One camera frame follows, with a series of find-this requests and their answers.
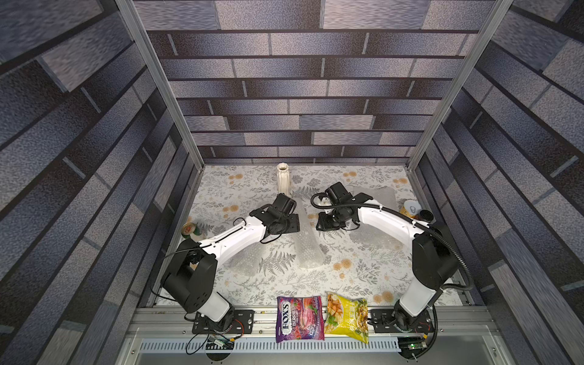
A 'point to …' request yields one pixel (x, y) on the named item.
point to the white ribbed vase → (283, 179)
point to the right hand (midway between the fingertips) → (317, 225)
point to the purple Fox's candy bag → (299, 318)
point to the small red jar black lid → (426, 215)
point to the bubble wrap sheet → (385, 197)
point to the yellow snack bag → (344, 315)
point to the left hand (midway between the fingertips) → (296, 223)
